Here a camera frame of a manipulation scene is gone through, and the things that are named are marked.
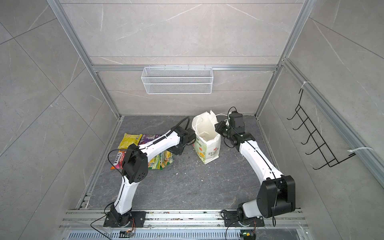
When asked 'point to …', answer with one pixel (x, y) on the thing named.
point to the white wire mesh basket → (177, 80)
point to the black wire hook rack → (307, 126)
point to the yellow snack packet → (128, 139)
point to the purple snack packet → (146, 138)
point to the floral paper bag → (207, 142)
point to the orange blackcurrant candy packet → (119, 160)
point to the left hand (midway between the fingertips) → (173, 147)
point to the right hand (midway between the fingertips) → (215, 124)
